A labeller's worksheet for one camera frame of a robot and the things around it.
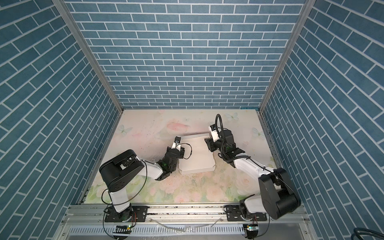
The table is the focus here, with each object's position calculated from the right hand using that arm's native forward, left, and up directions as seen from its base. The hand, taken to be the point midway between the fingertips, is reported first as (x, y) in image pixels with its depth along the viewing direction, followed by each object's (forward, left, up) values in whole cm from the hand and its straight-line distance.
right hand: (208, 135), depth 88 cm
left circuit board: (-48, +39, -16) cm, 64 cm away
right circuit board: (-41, -25, -18) cm, 51 cm away
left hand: (-2, +18, -7) cm, 19 cm away
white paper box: (-9, +5, -11) cm, 15 cm away
